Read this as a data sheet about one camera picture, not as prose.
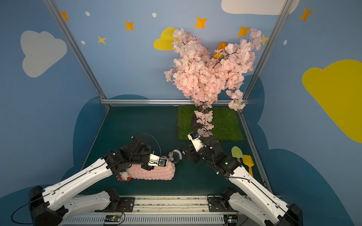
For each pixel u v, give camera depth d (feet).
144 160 2.01
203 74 2.25
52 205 1.28
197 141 2.10
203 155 2.06
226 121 3.65
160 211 2.41
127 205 2.46
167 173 2.51
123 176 2.59
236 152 3.05
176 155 2.81
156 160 1.99
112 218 2.35
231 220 2.36
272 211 1.33
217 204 2.44
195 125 3.64
